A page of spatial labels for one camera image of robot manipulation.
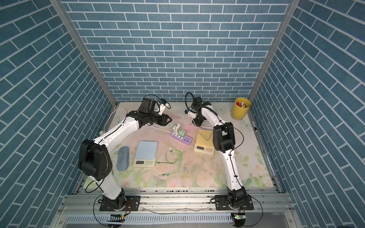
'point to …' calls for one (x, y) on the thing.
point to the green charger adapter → (182, 133)
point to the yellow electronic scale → (205, 143)
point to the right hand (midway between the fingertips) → (200, 121)
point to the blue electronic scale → (146, 154)
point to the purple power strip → (186, 139)
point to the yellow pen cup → (240, 108)
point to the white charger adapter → (176, 128)
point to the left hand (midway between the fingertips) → (172, 118)
